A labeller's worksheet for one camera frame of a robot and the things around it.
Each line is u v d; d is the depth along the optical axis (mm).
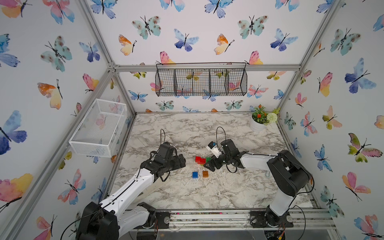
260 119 986
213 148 827
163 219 739
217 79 963
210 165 822
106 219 385
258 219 736
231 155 736
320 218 755
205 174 884
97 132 868
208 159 962
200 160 896
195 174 868
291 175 481
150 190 828
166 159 637
